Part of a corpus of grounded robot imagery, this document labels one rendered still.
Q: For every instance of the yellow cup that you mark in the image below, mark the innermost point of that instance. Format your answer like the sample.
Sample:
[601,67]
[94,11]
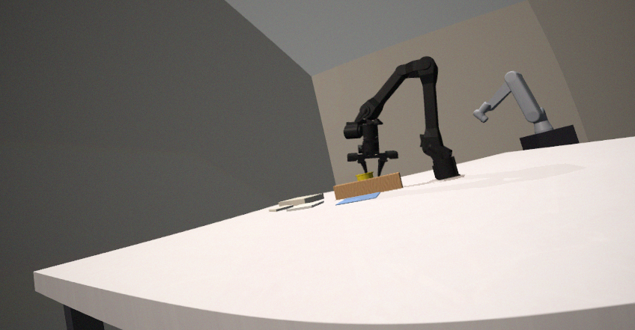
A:
[364,176]

